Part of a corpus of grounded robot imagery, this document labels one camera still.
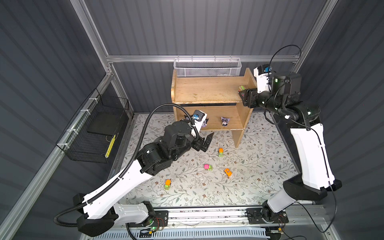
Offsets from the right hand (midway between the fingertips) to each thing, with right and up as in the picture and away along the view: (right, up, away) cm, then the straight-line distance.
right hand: (248, 92), depth 61 cm
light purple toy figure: (-5, -11, +20) cm, 24 cm away
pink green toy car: (-14, -39, +28) cm, 50 cm away
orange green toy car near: (-37, -46, +22) cm, 63 cm away
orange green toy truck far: (-5, -31, +35) cm, 47 cm away
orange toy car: (-2, -42, +28) cm, 50 cm away
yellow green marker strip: (-61, -27, +6) cm, 67 cm away
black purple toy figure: (-16, -13, +22) cm, 30 cm away
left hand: (-18, -14, -1) cm, 23 cm away
